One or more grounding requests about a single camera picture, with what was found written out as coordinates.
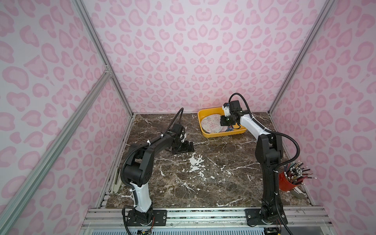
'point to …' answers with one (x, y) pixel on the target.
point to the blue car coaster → (230, 128)
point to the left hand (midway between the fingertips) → (189, 150)
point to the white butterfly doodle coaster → (211, 124)
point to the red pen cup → (284, 184)
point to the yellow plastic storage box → (202, 112)
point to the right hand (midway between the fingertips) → (222, 120)
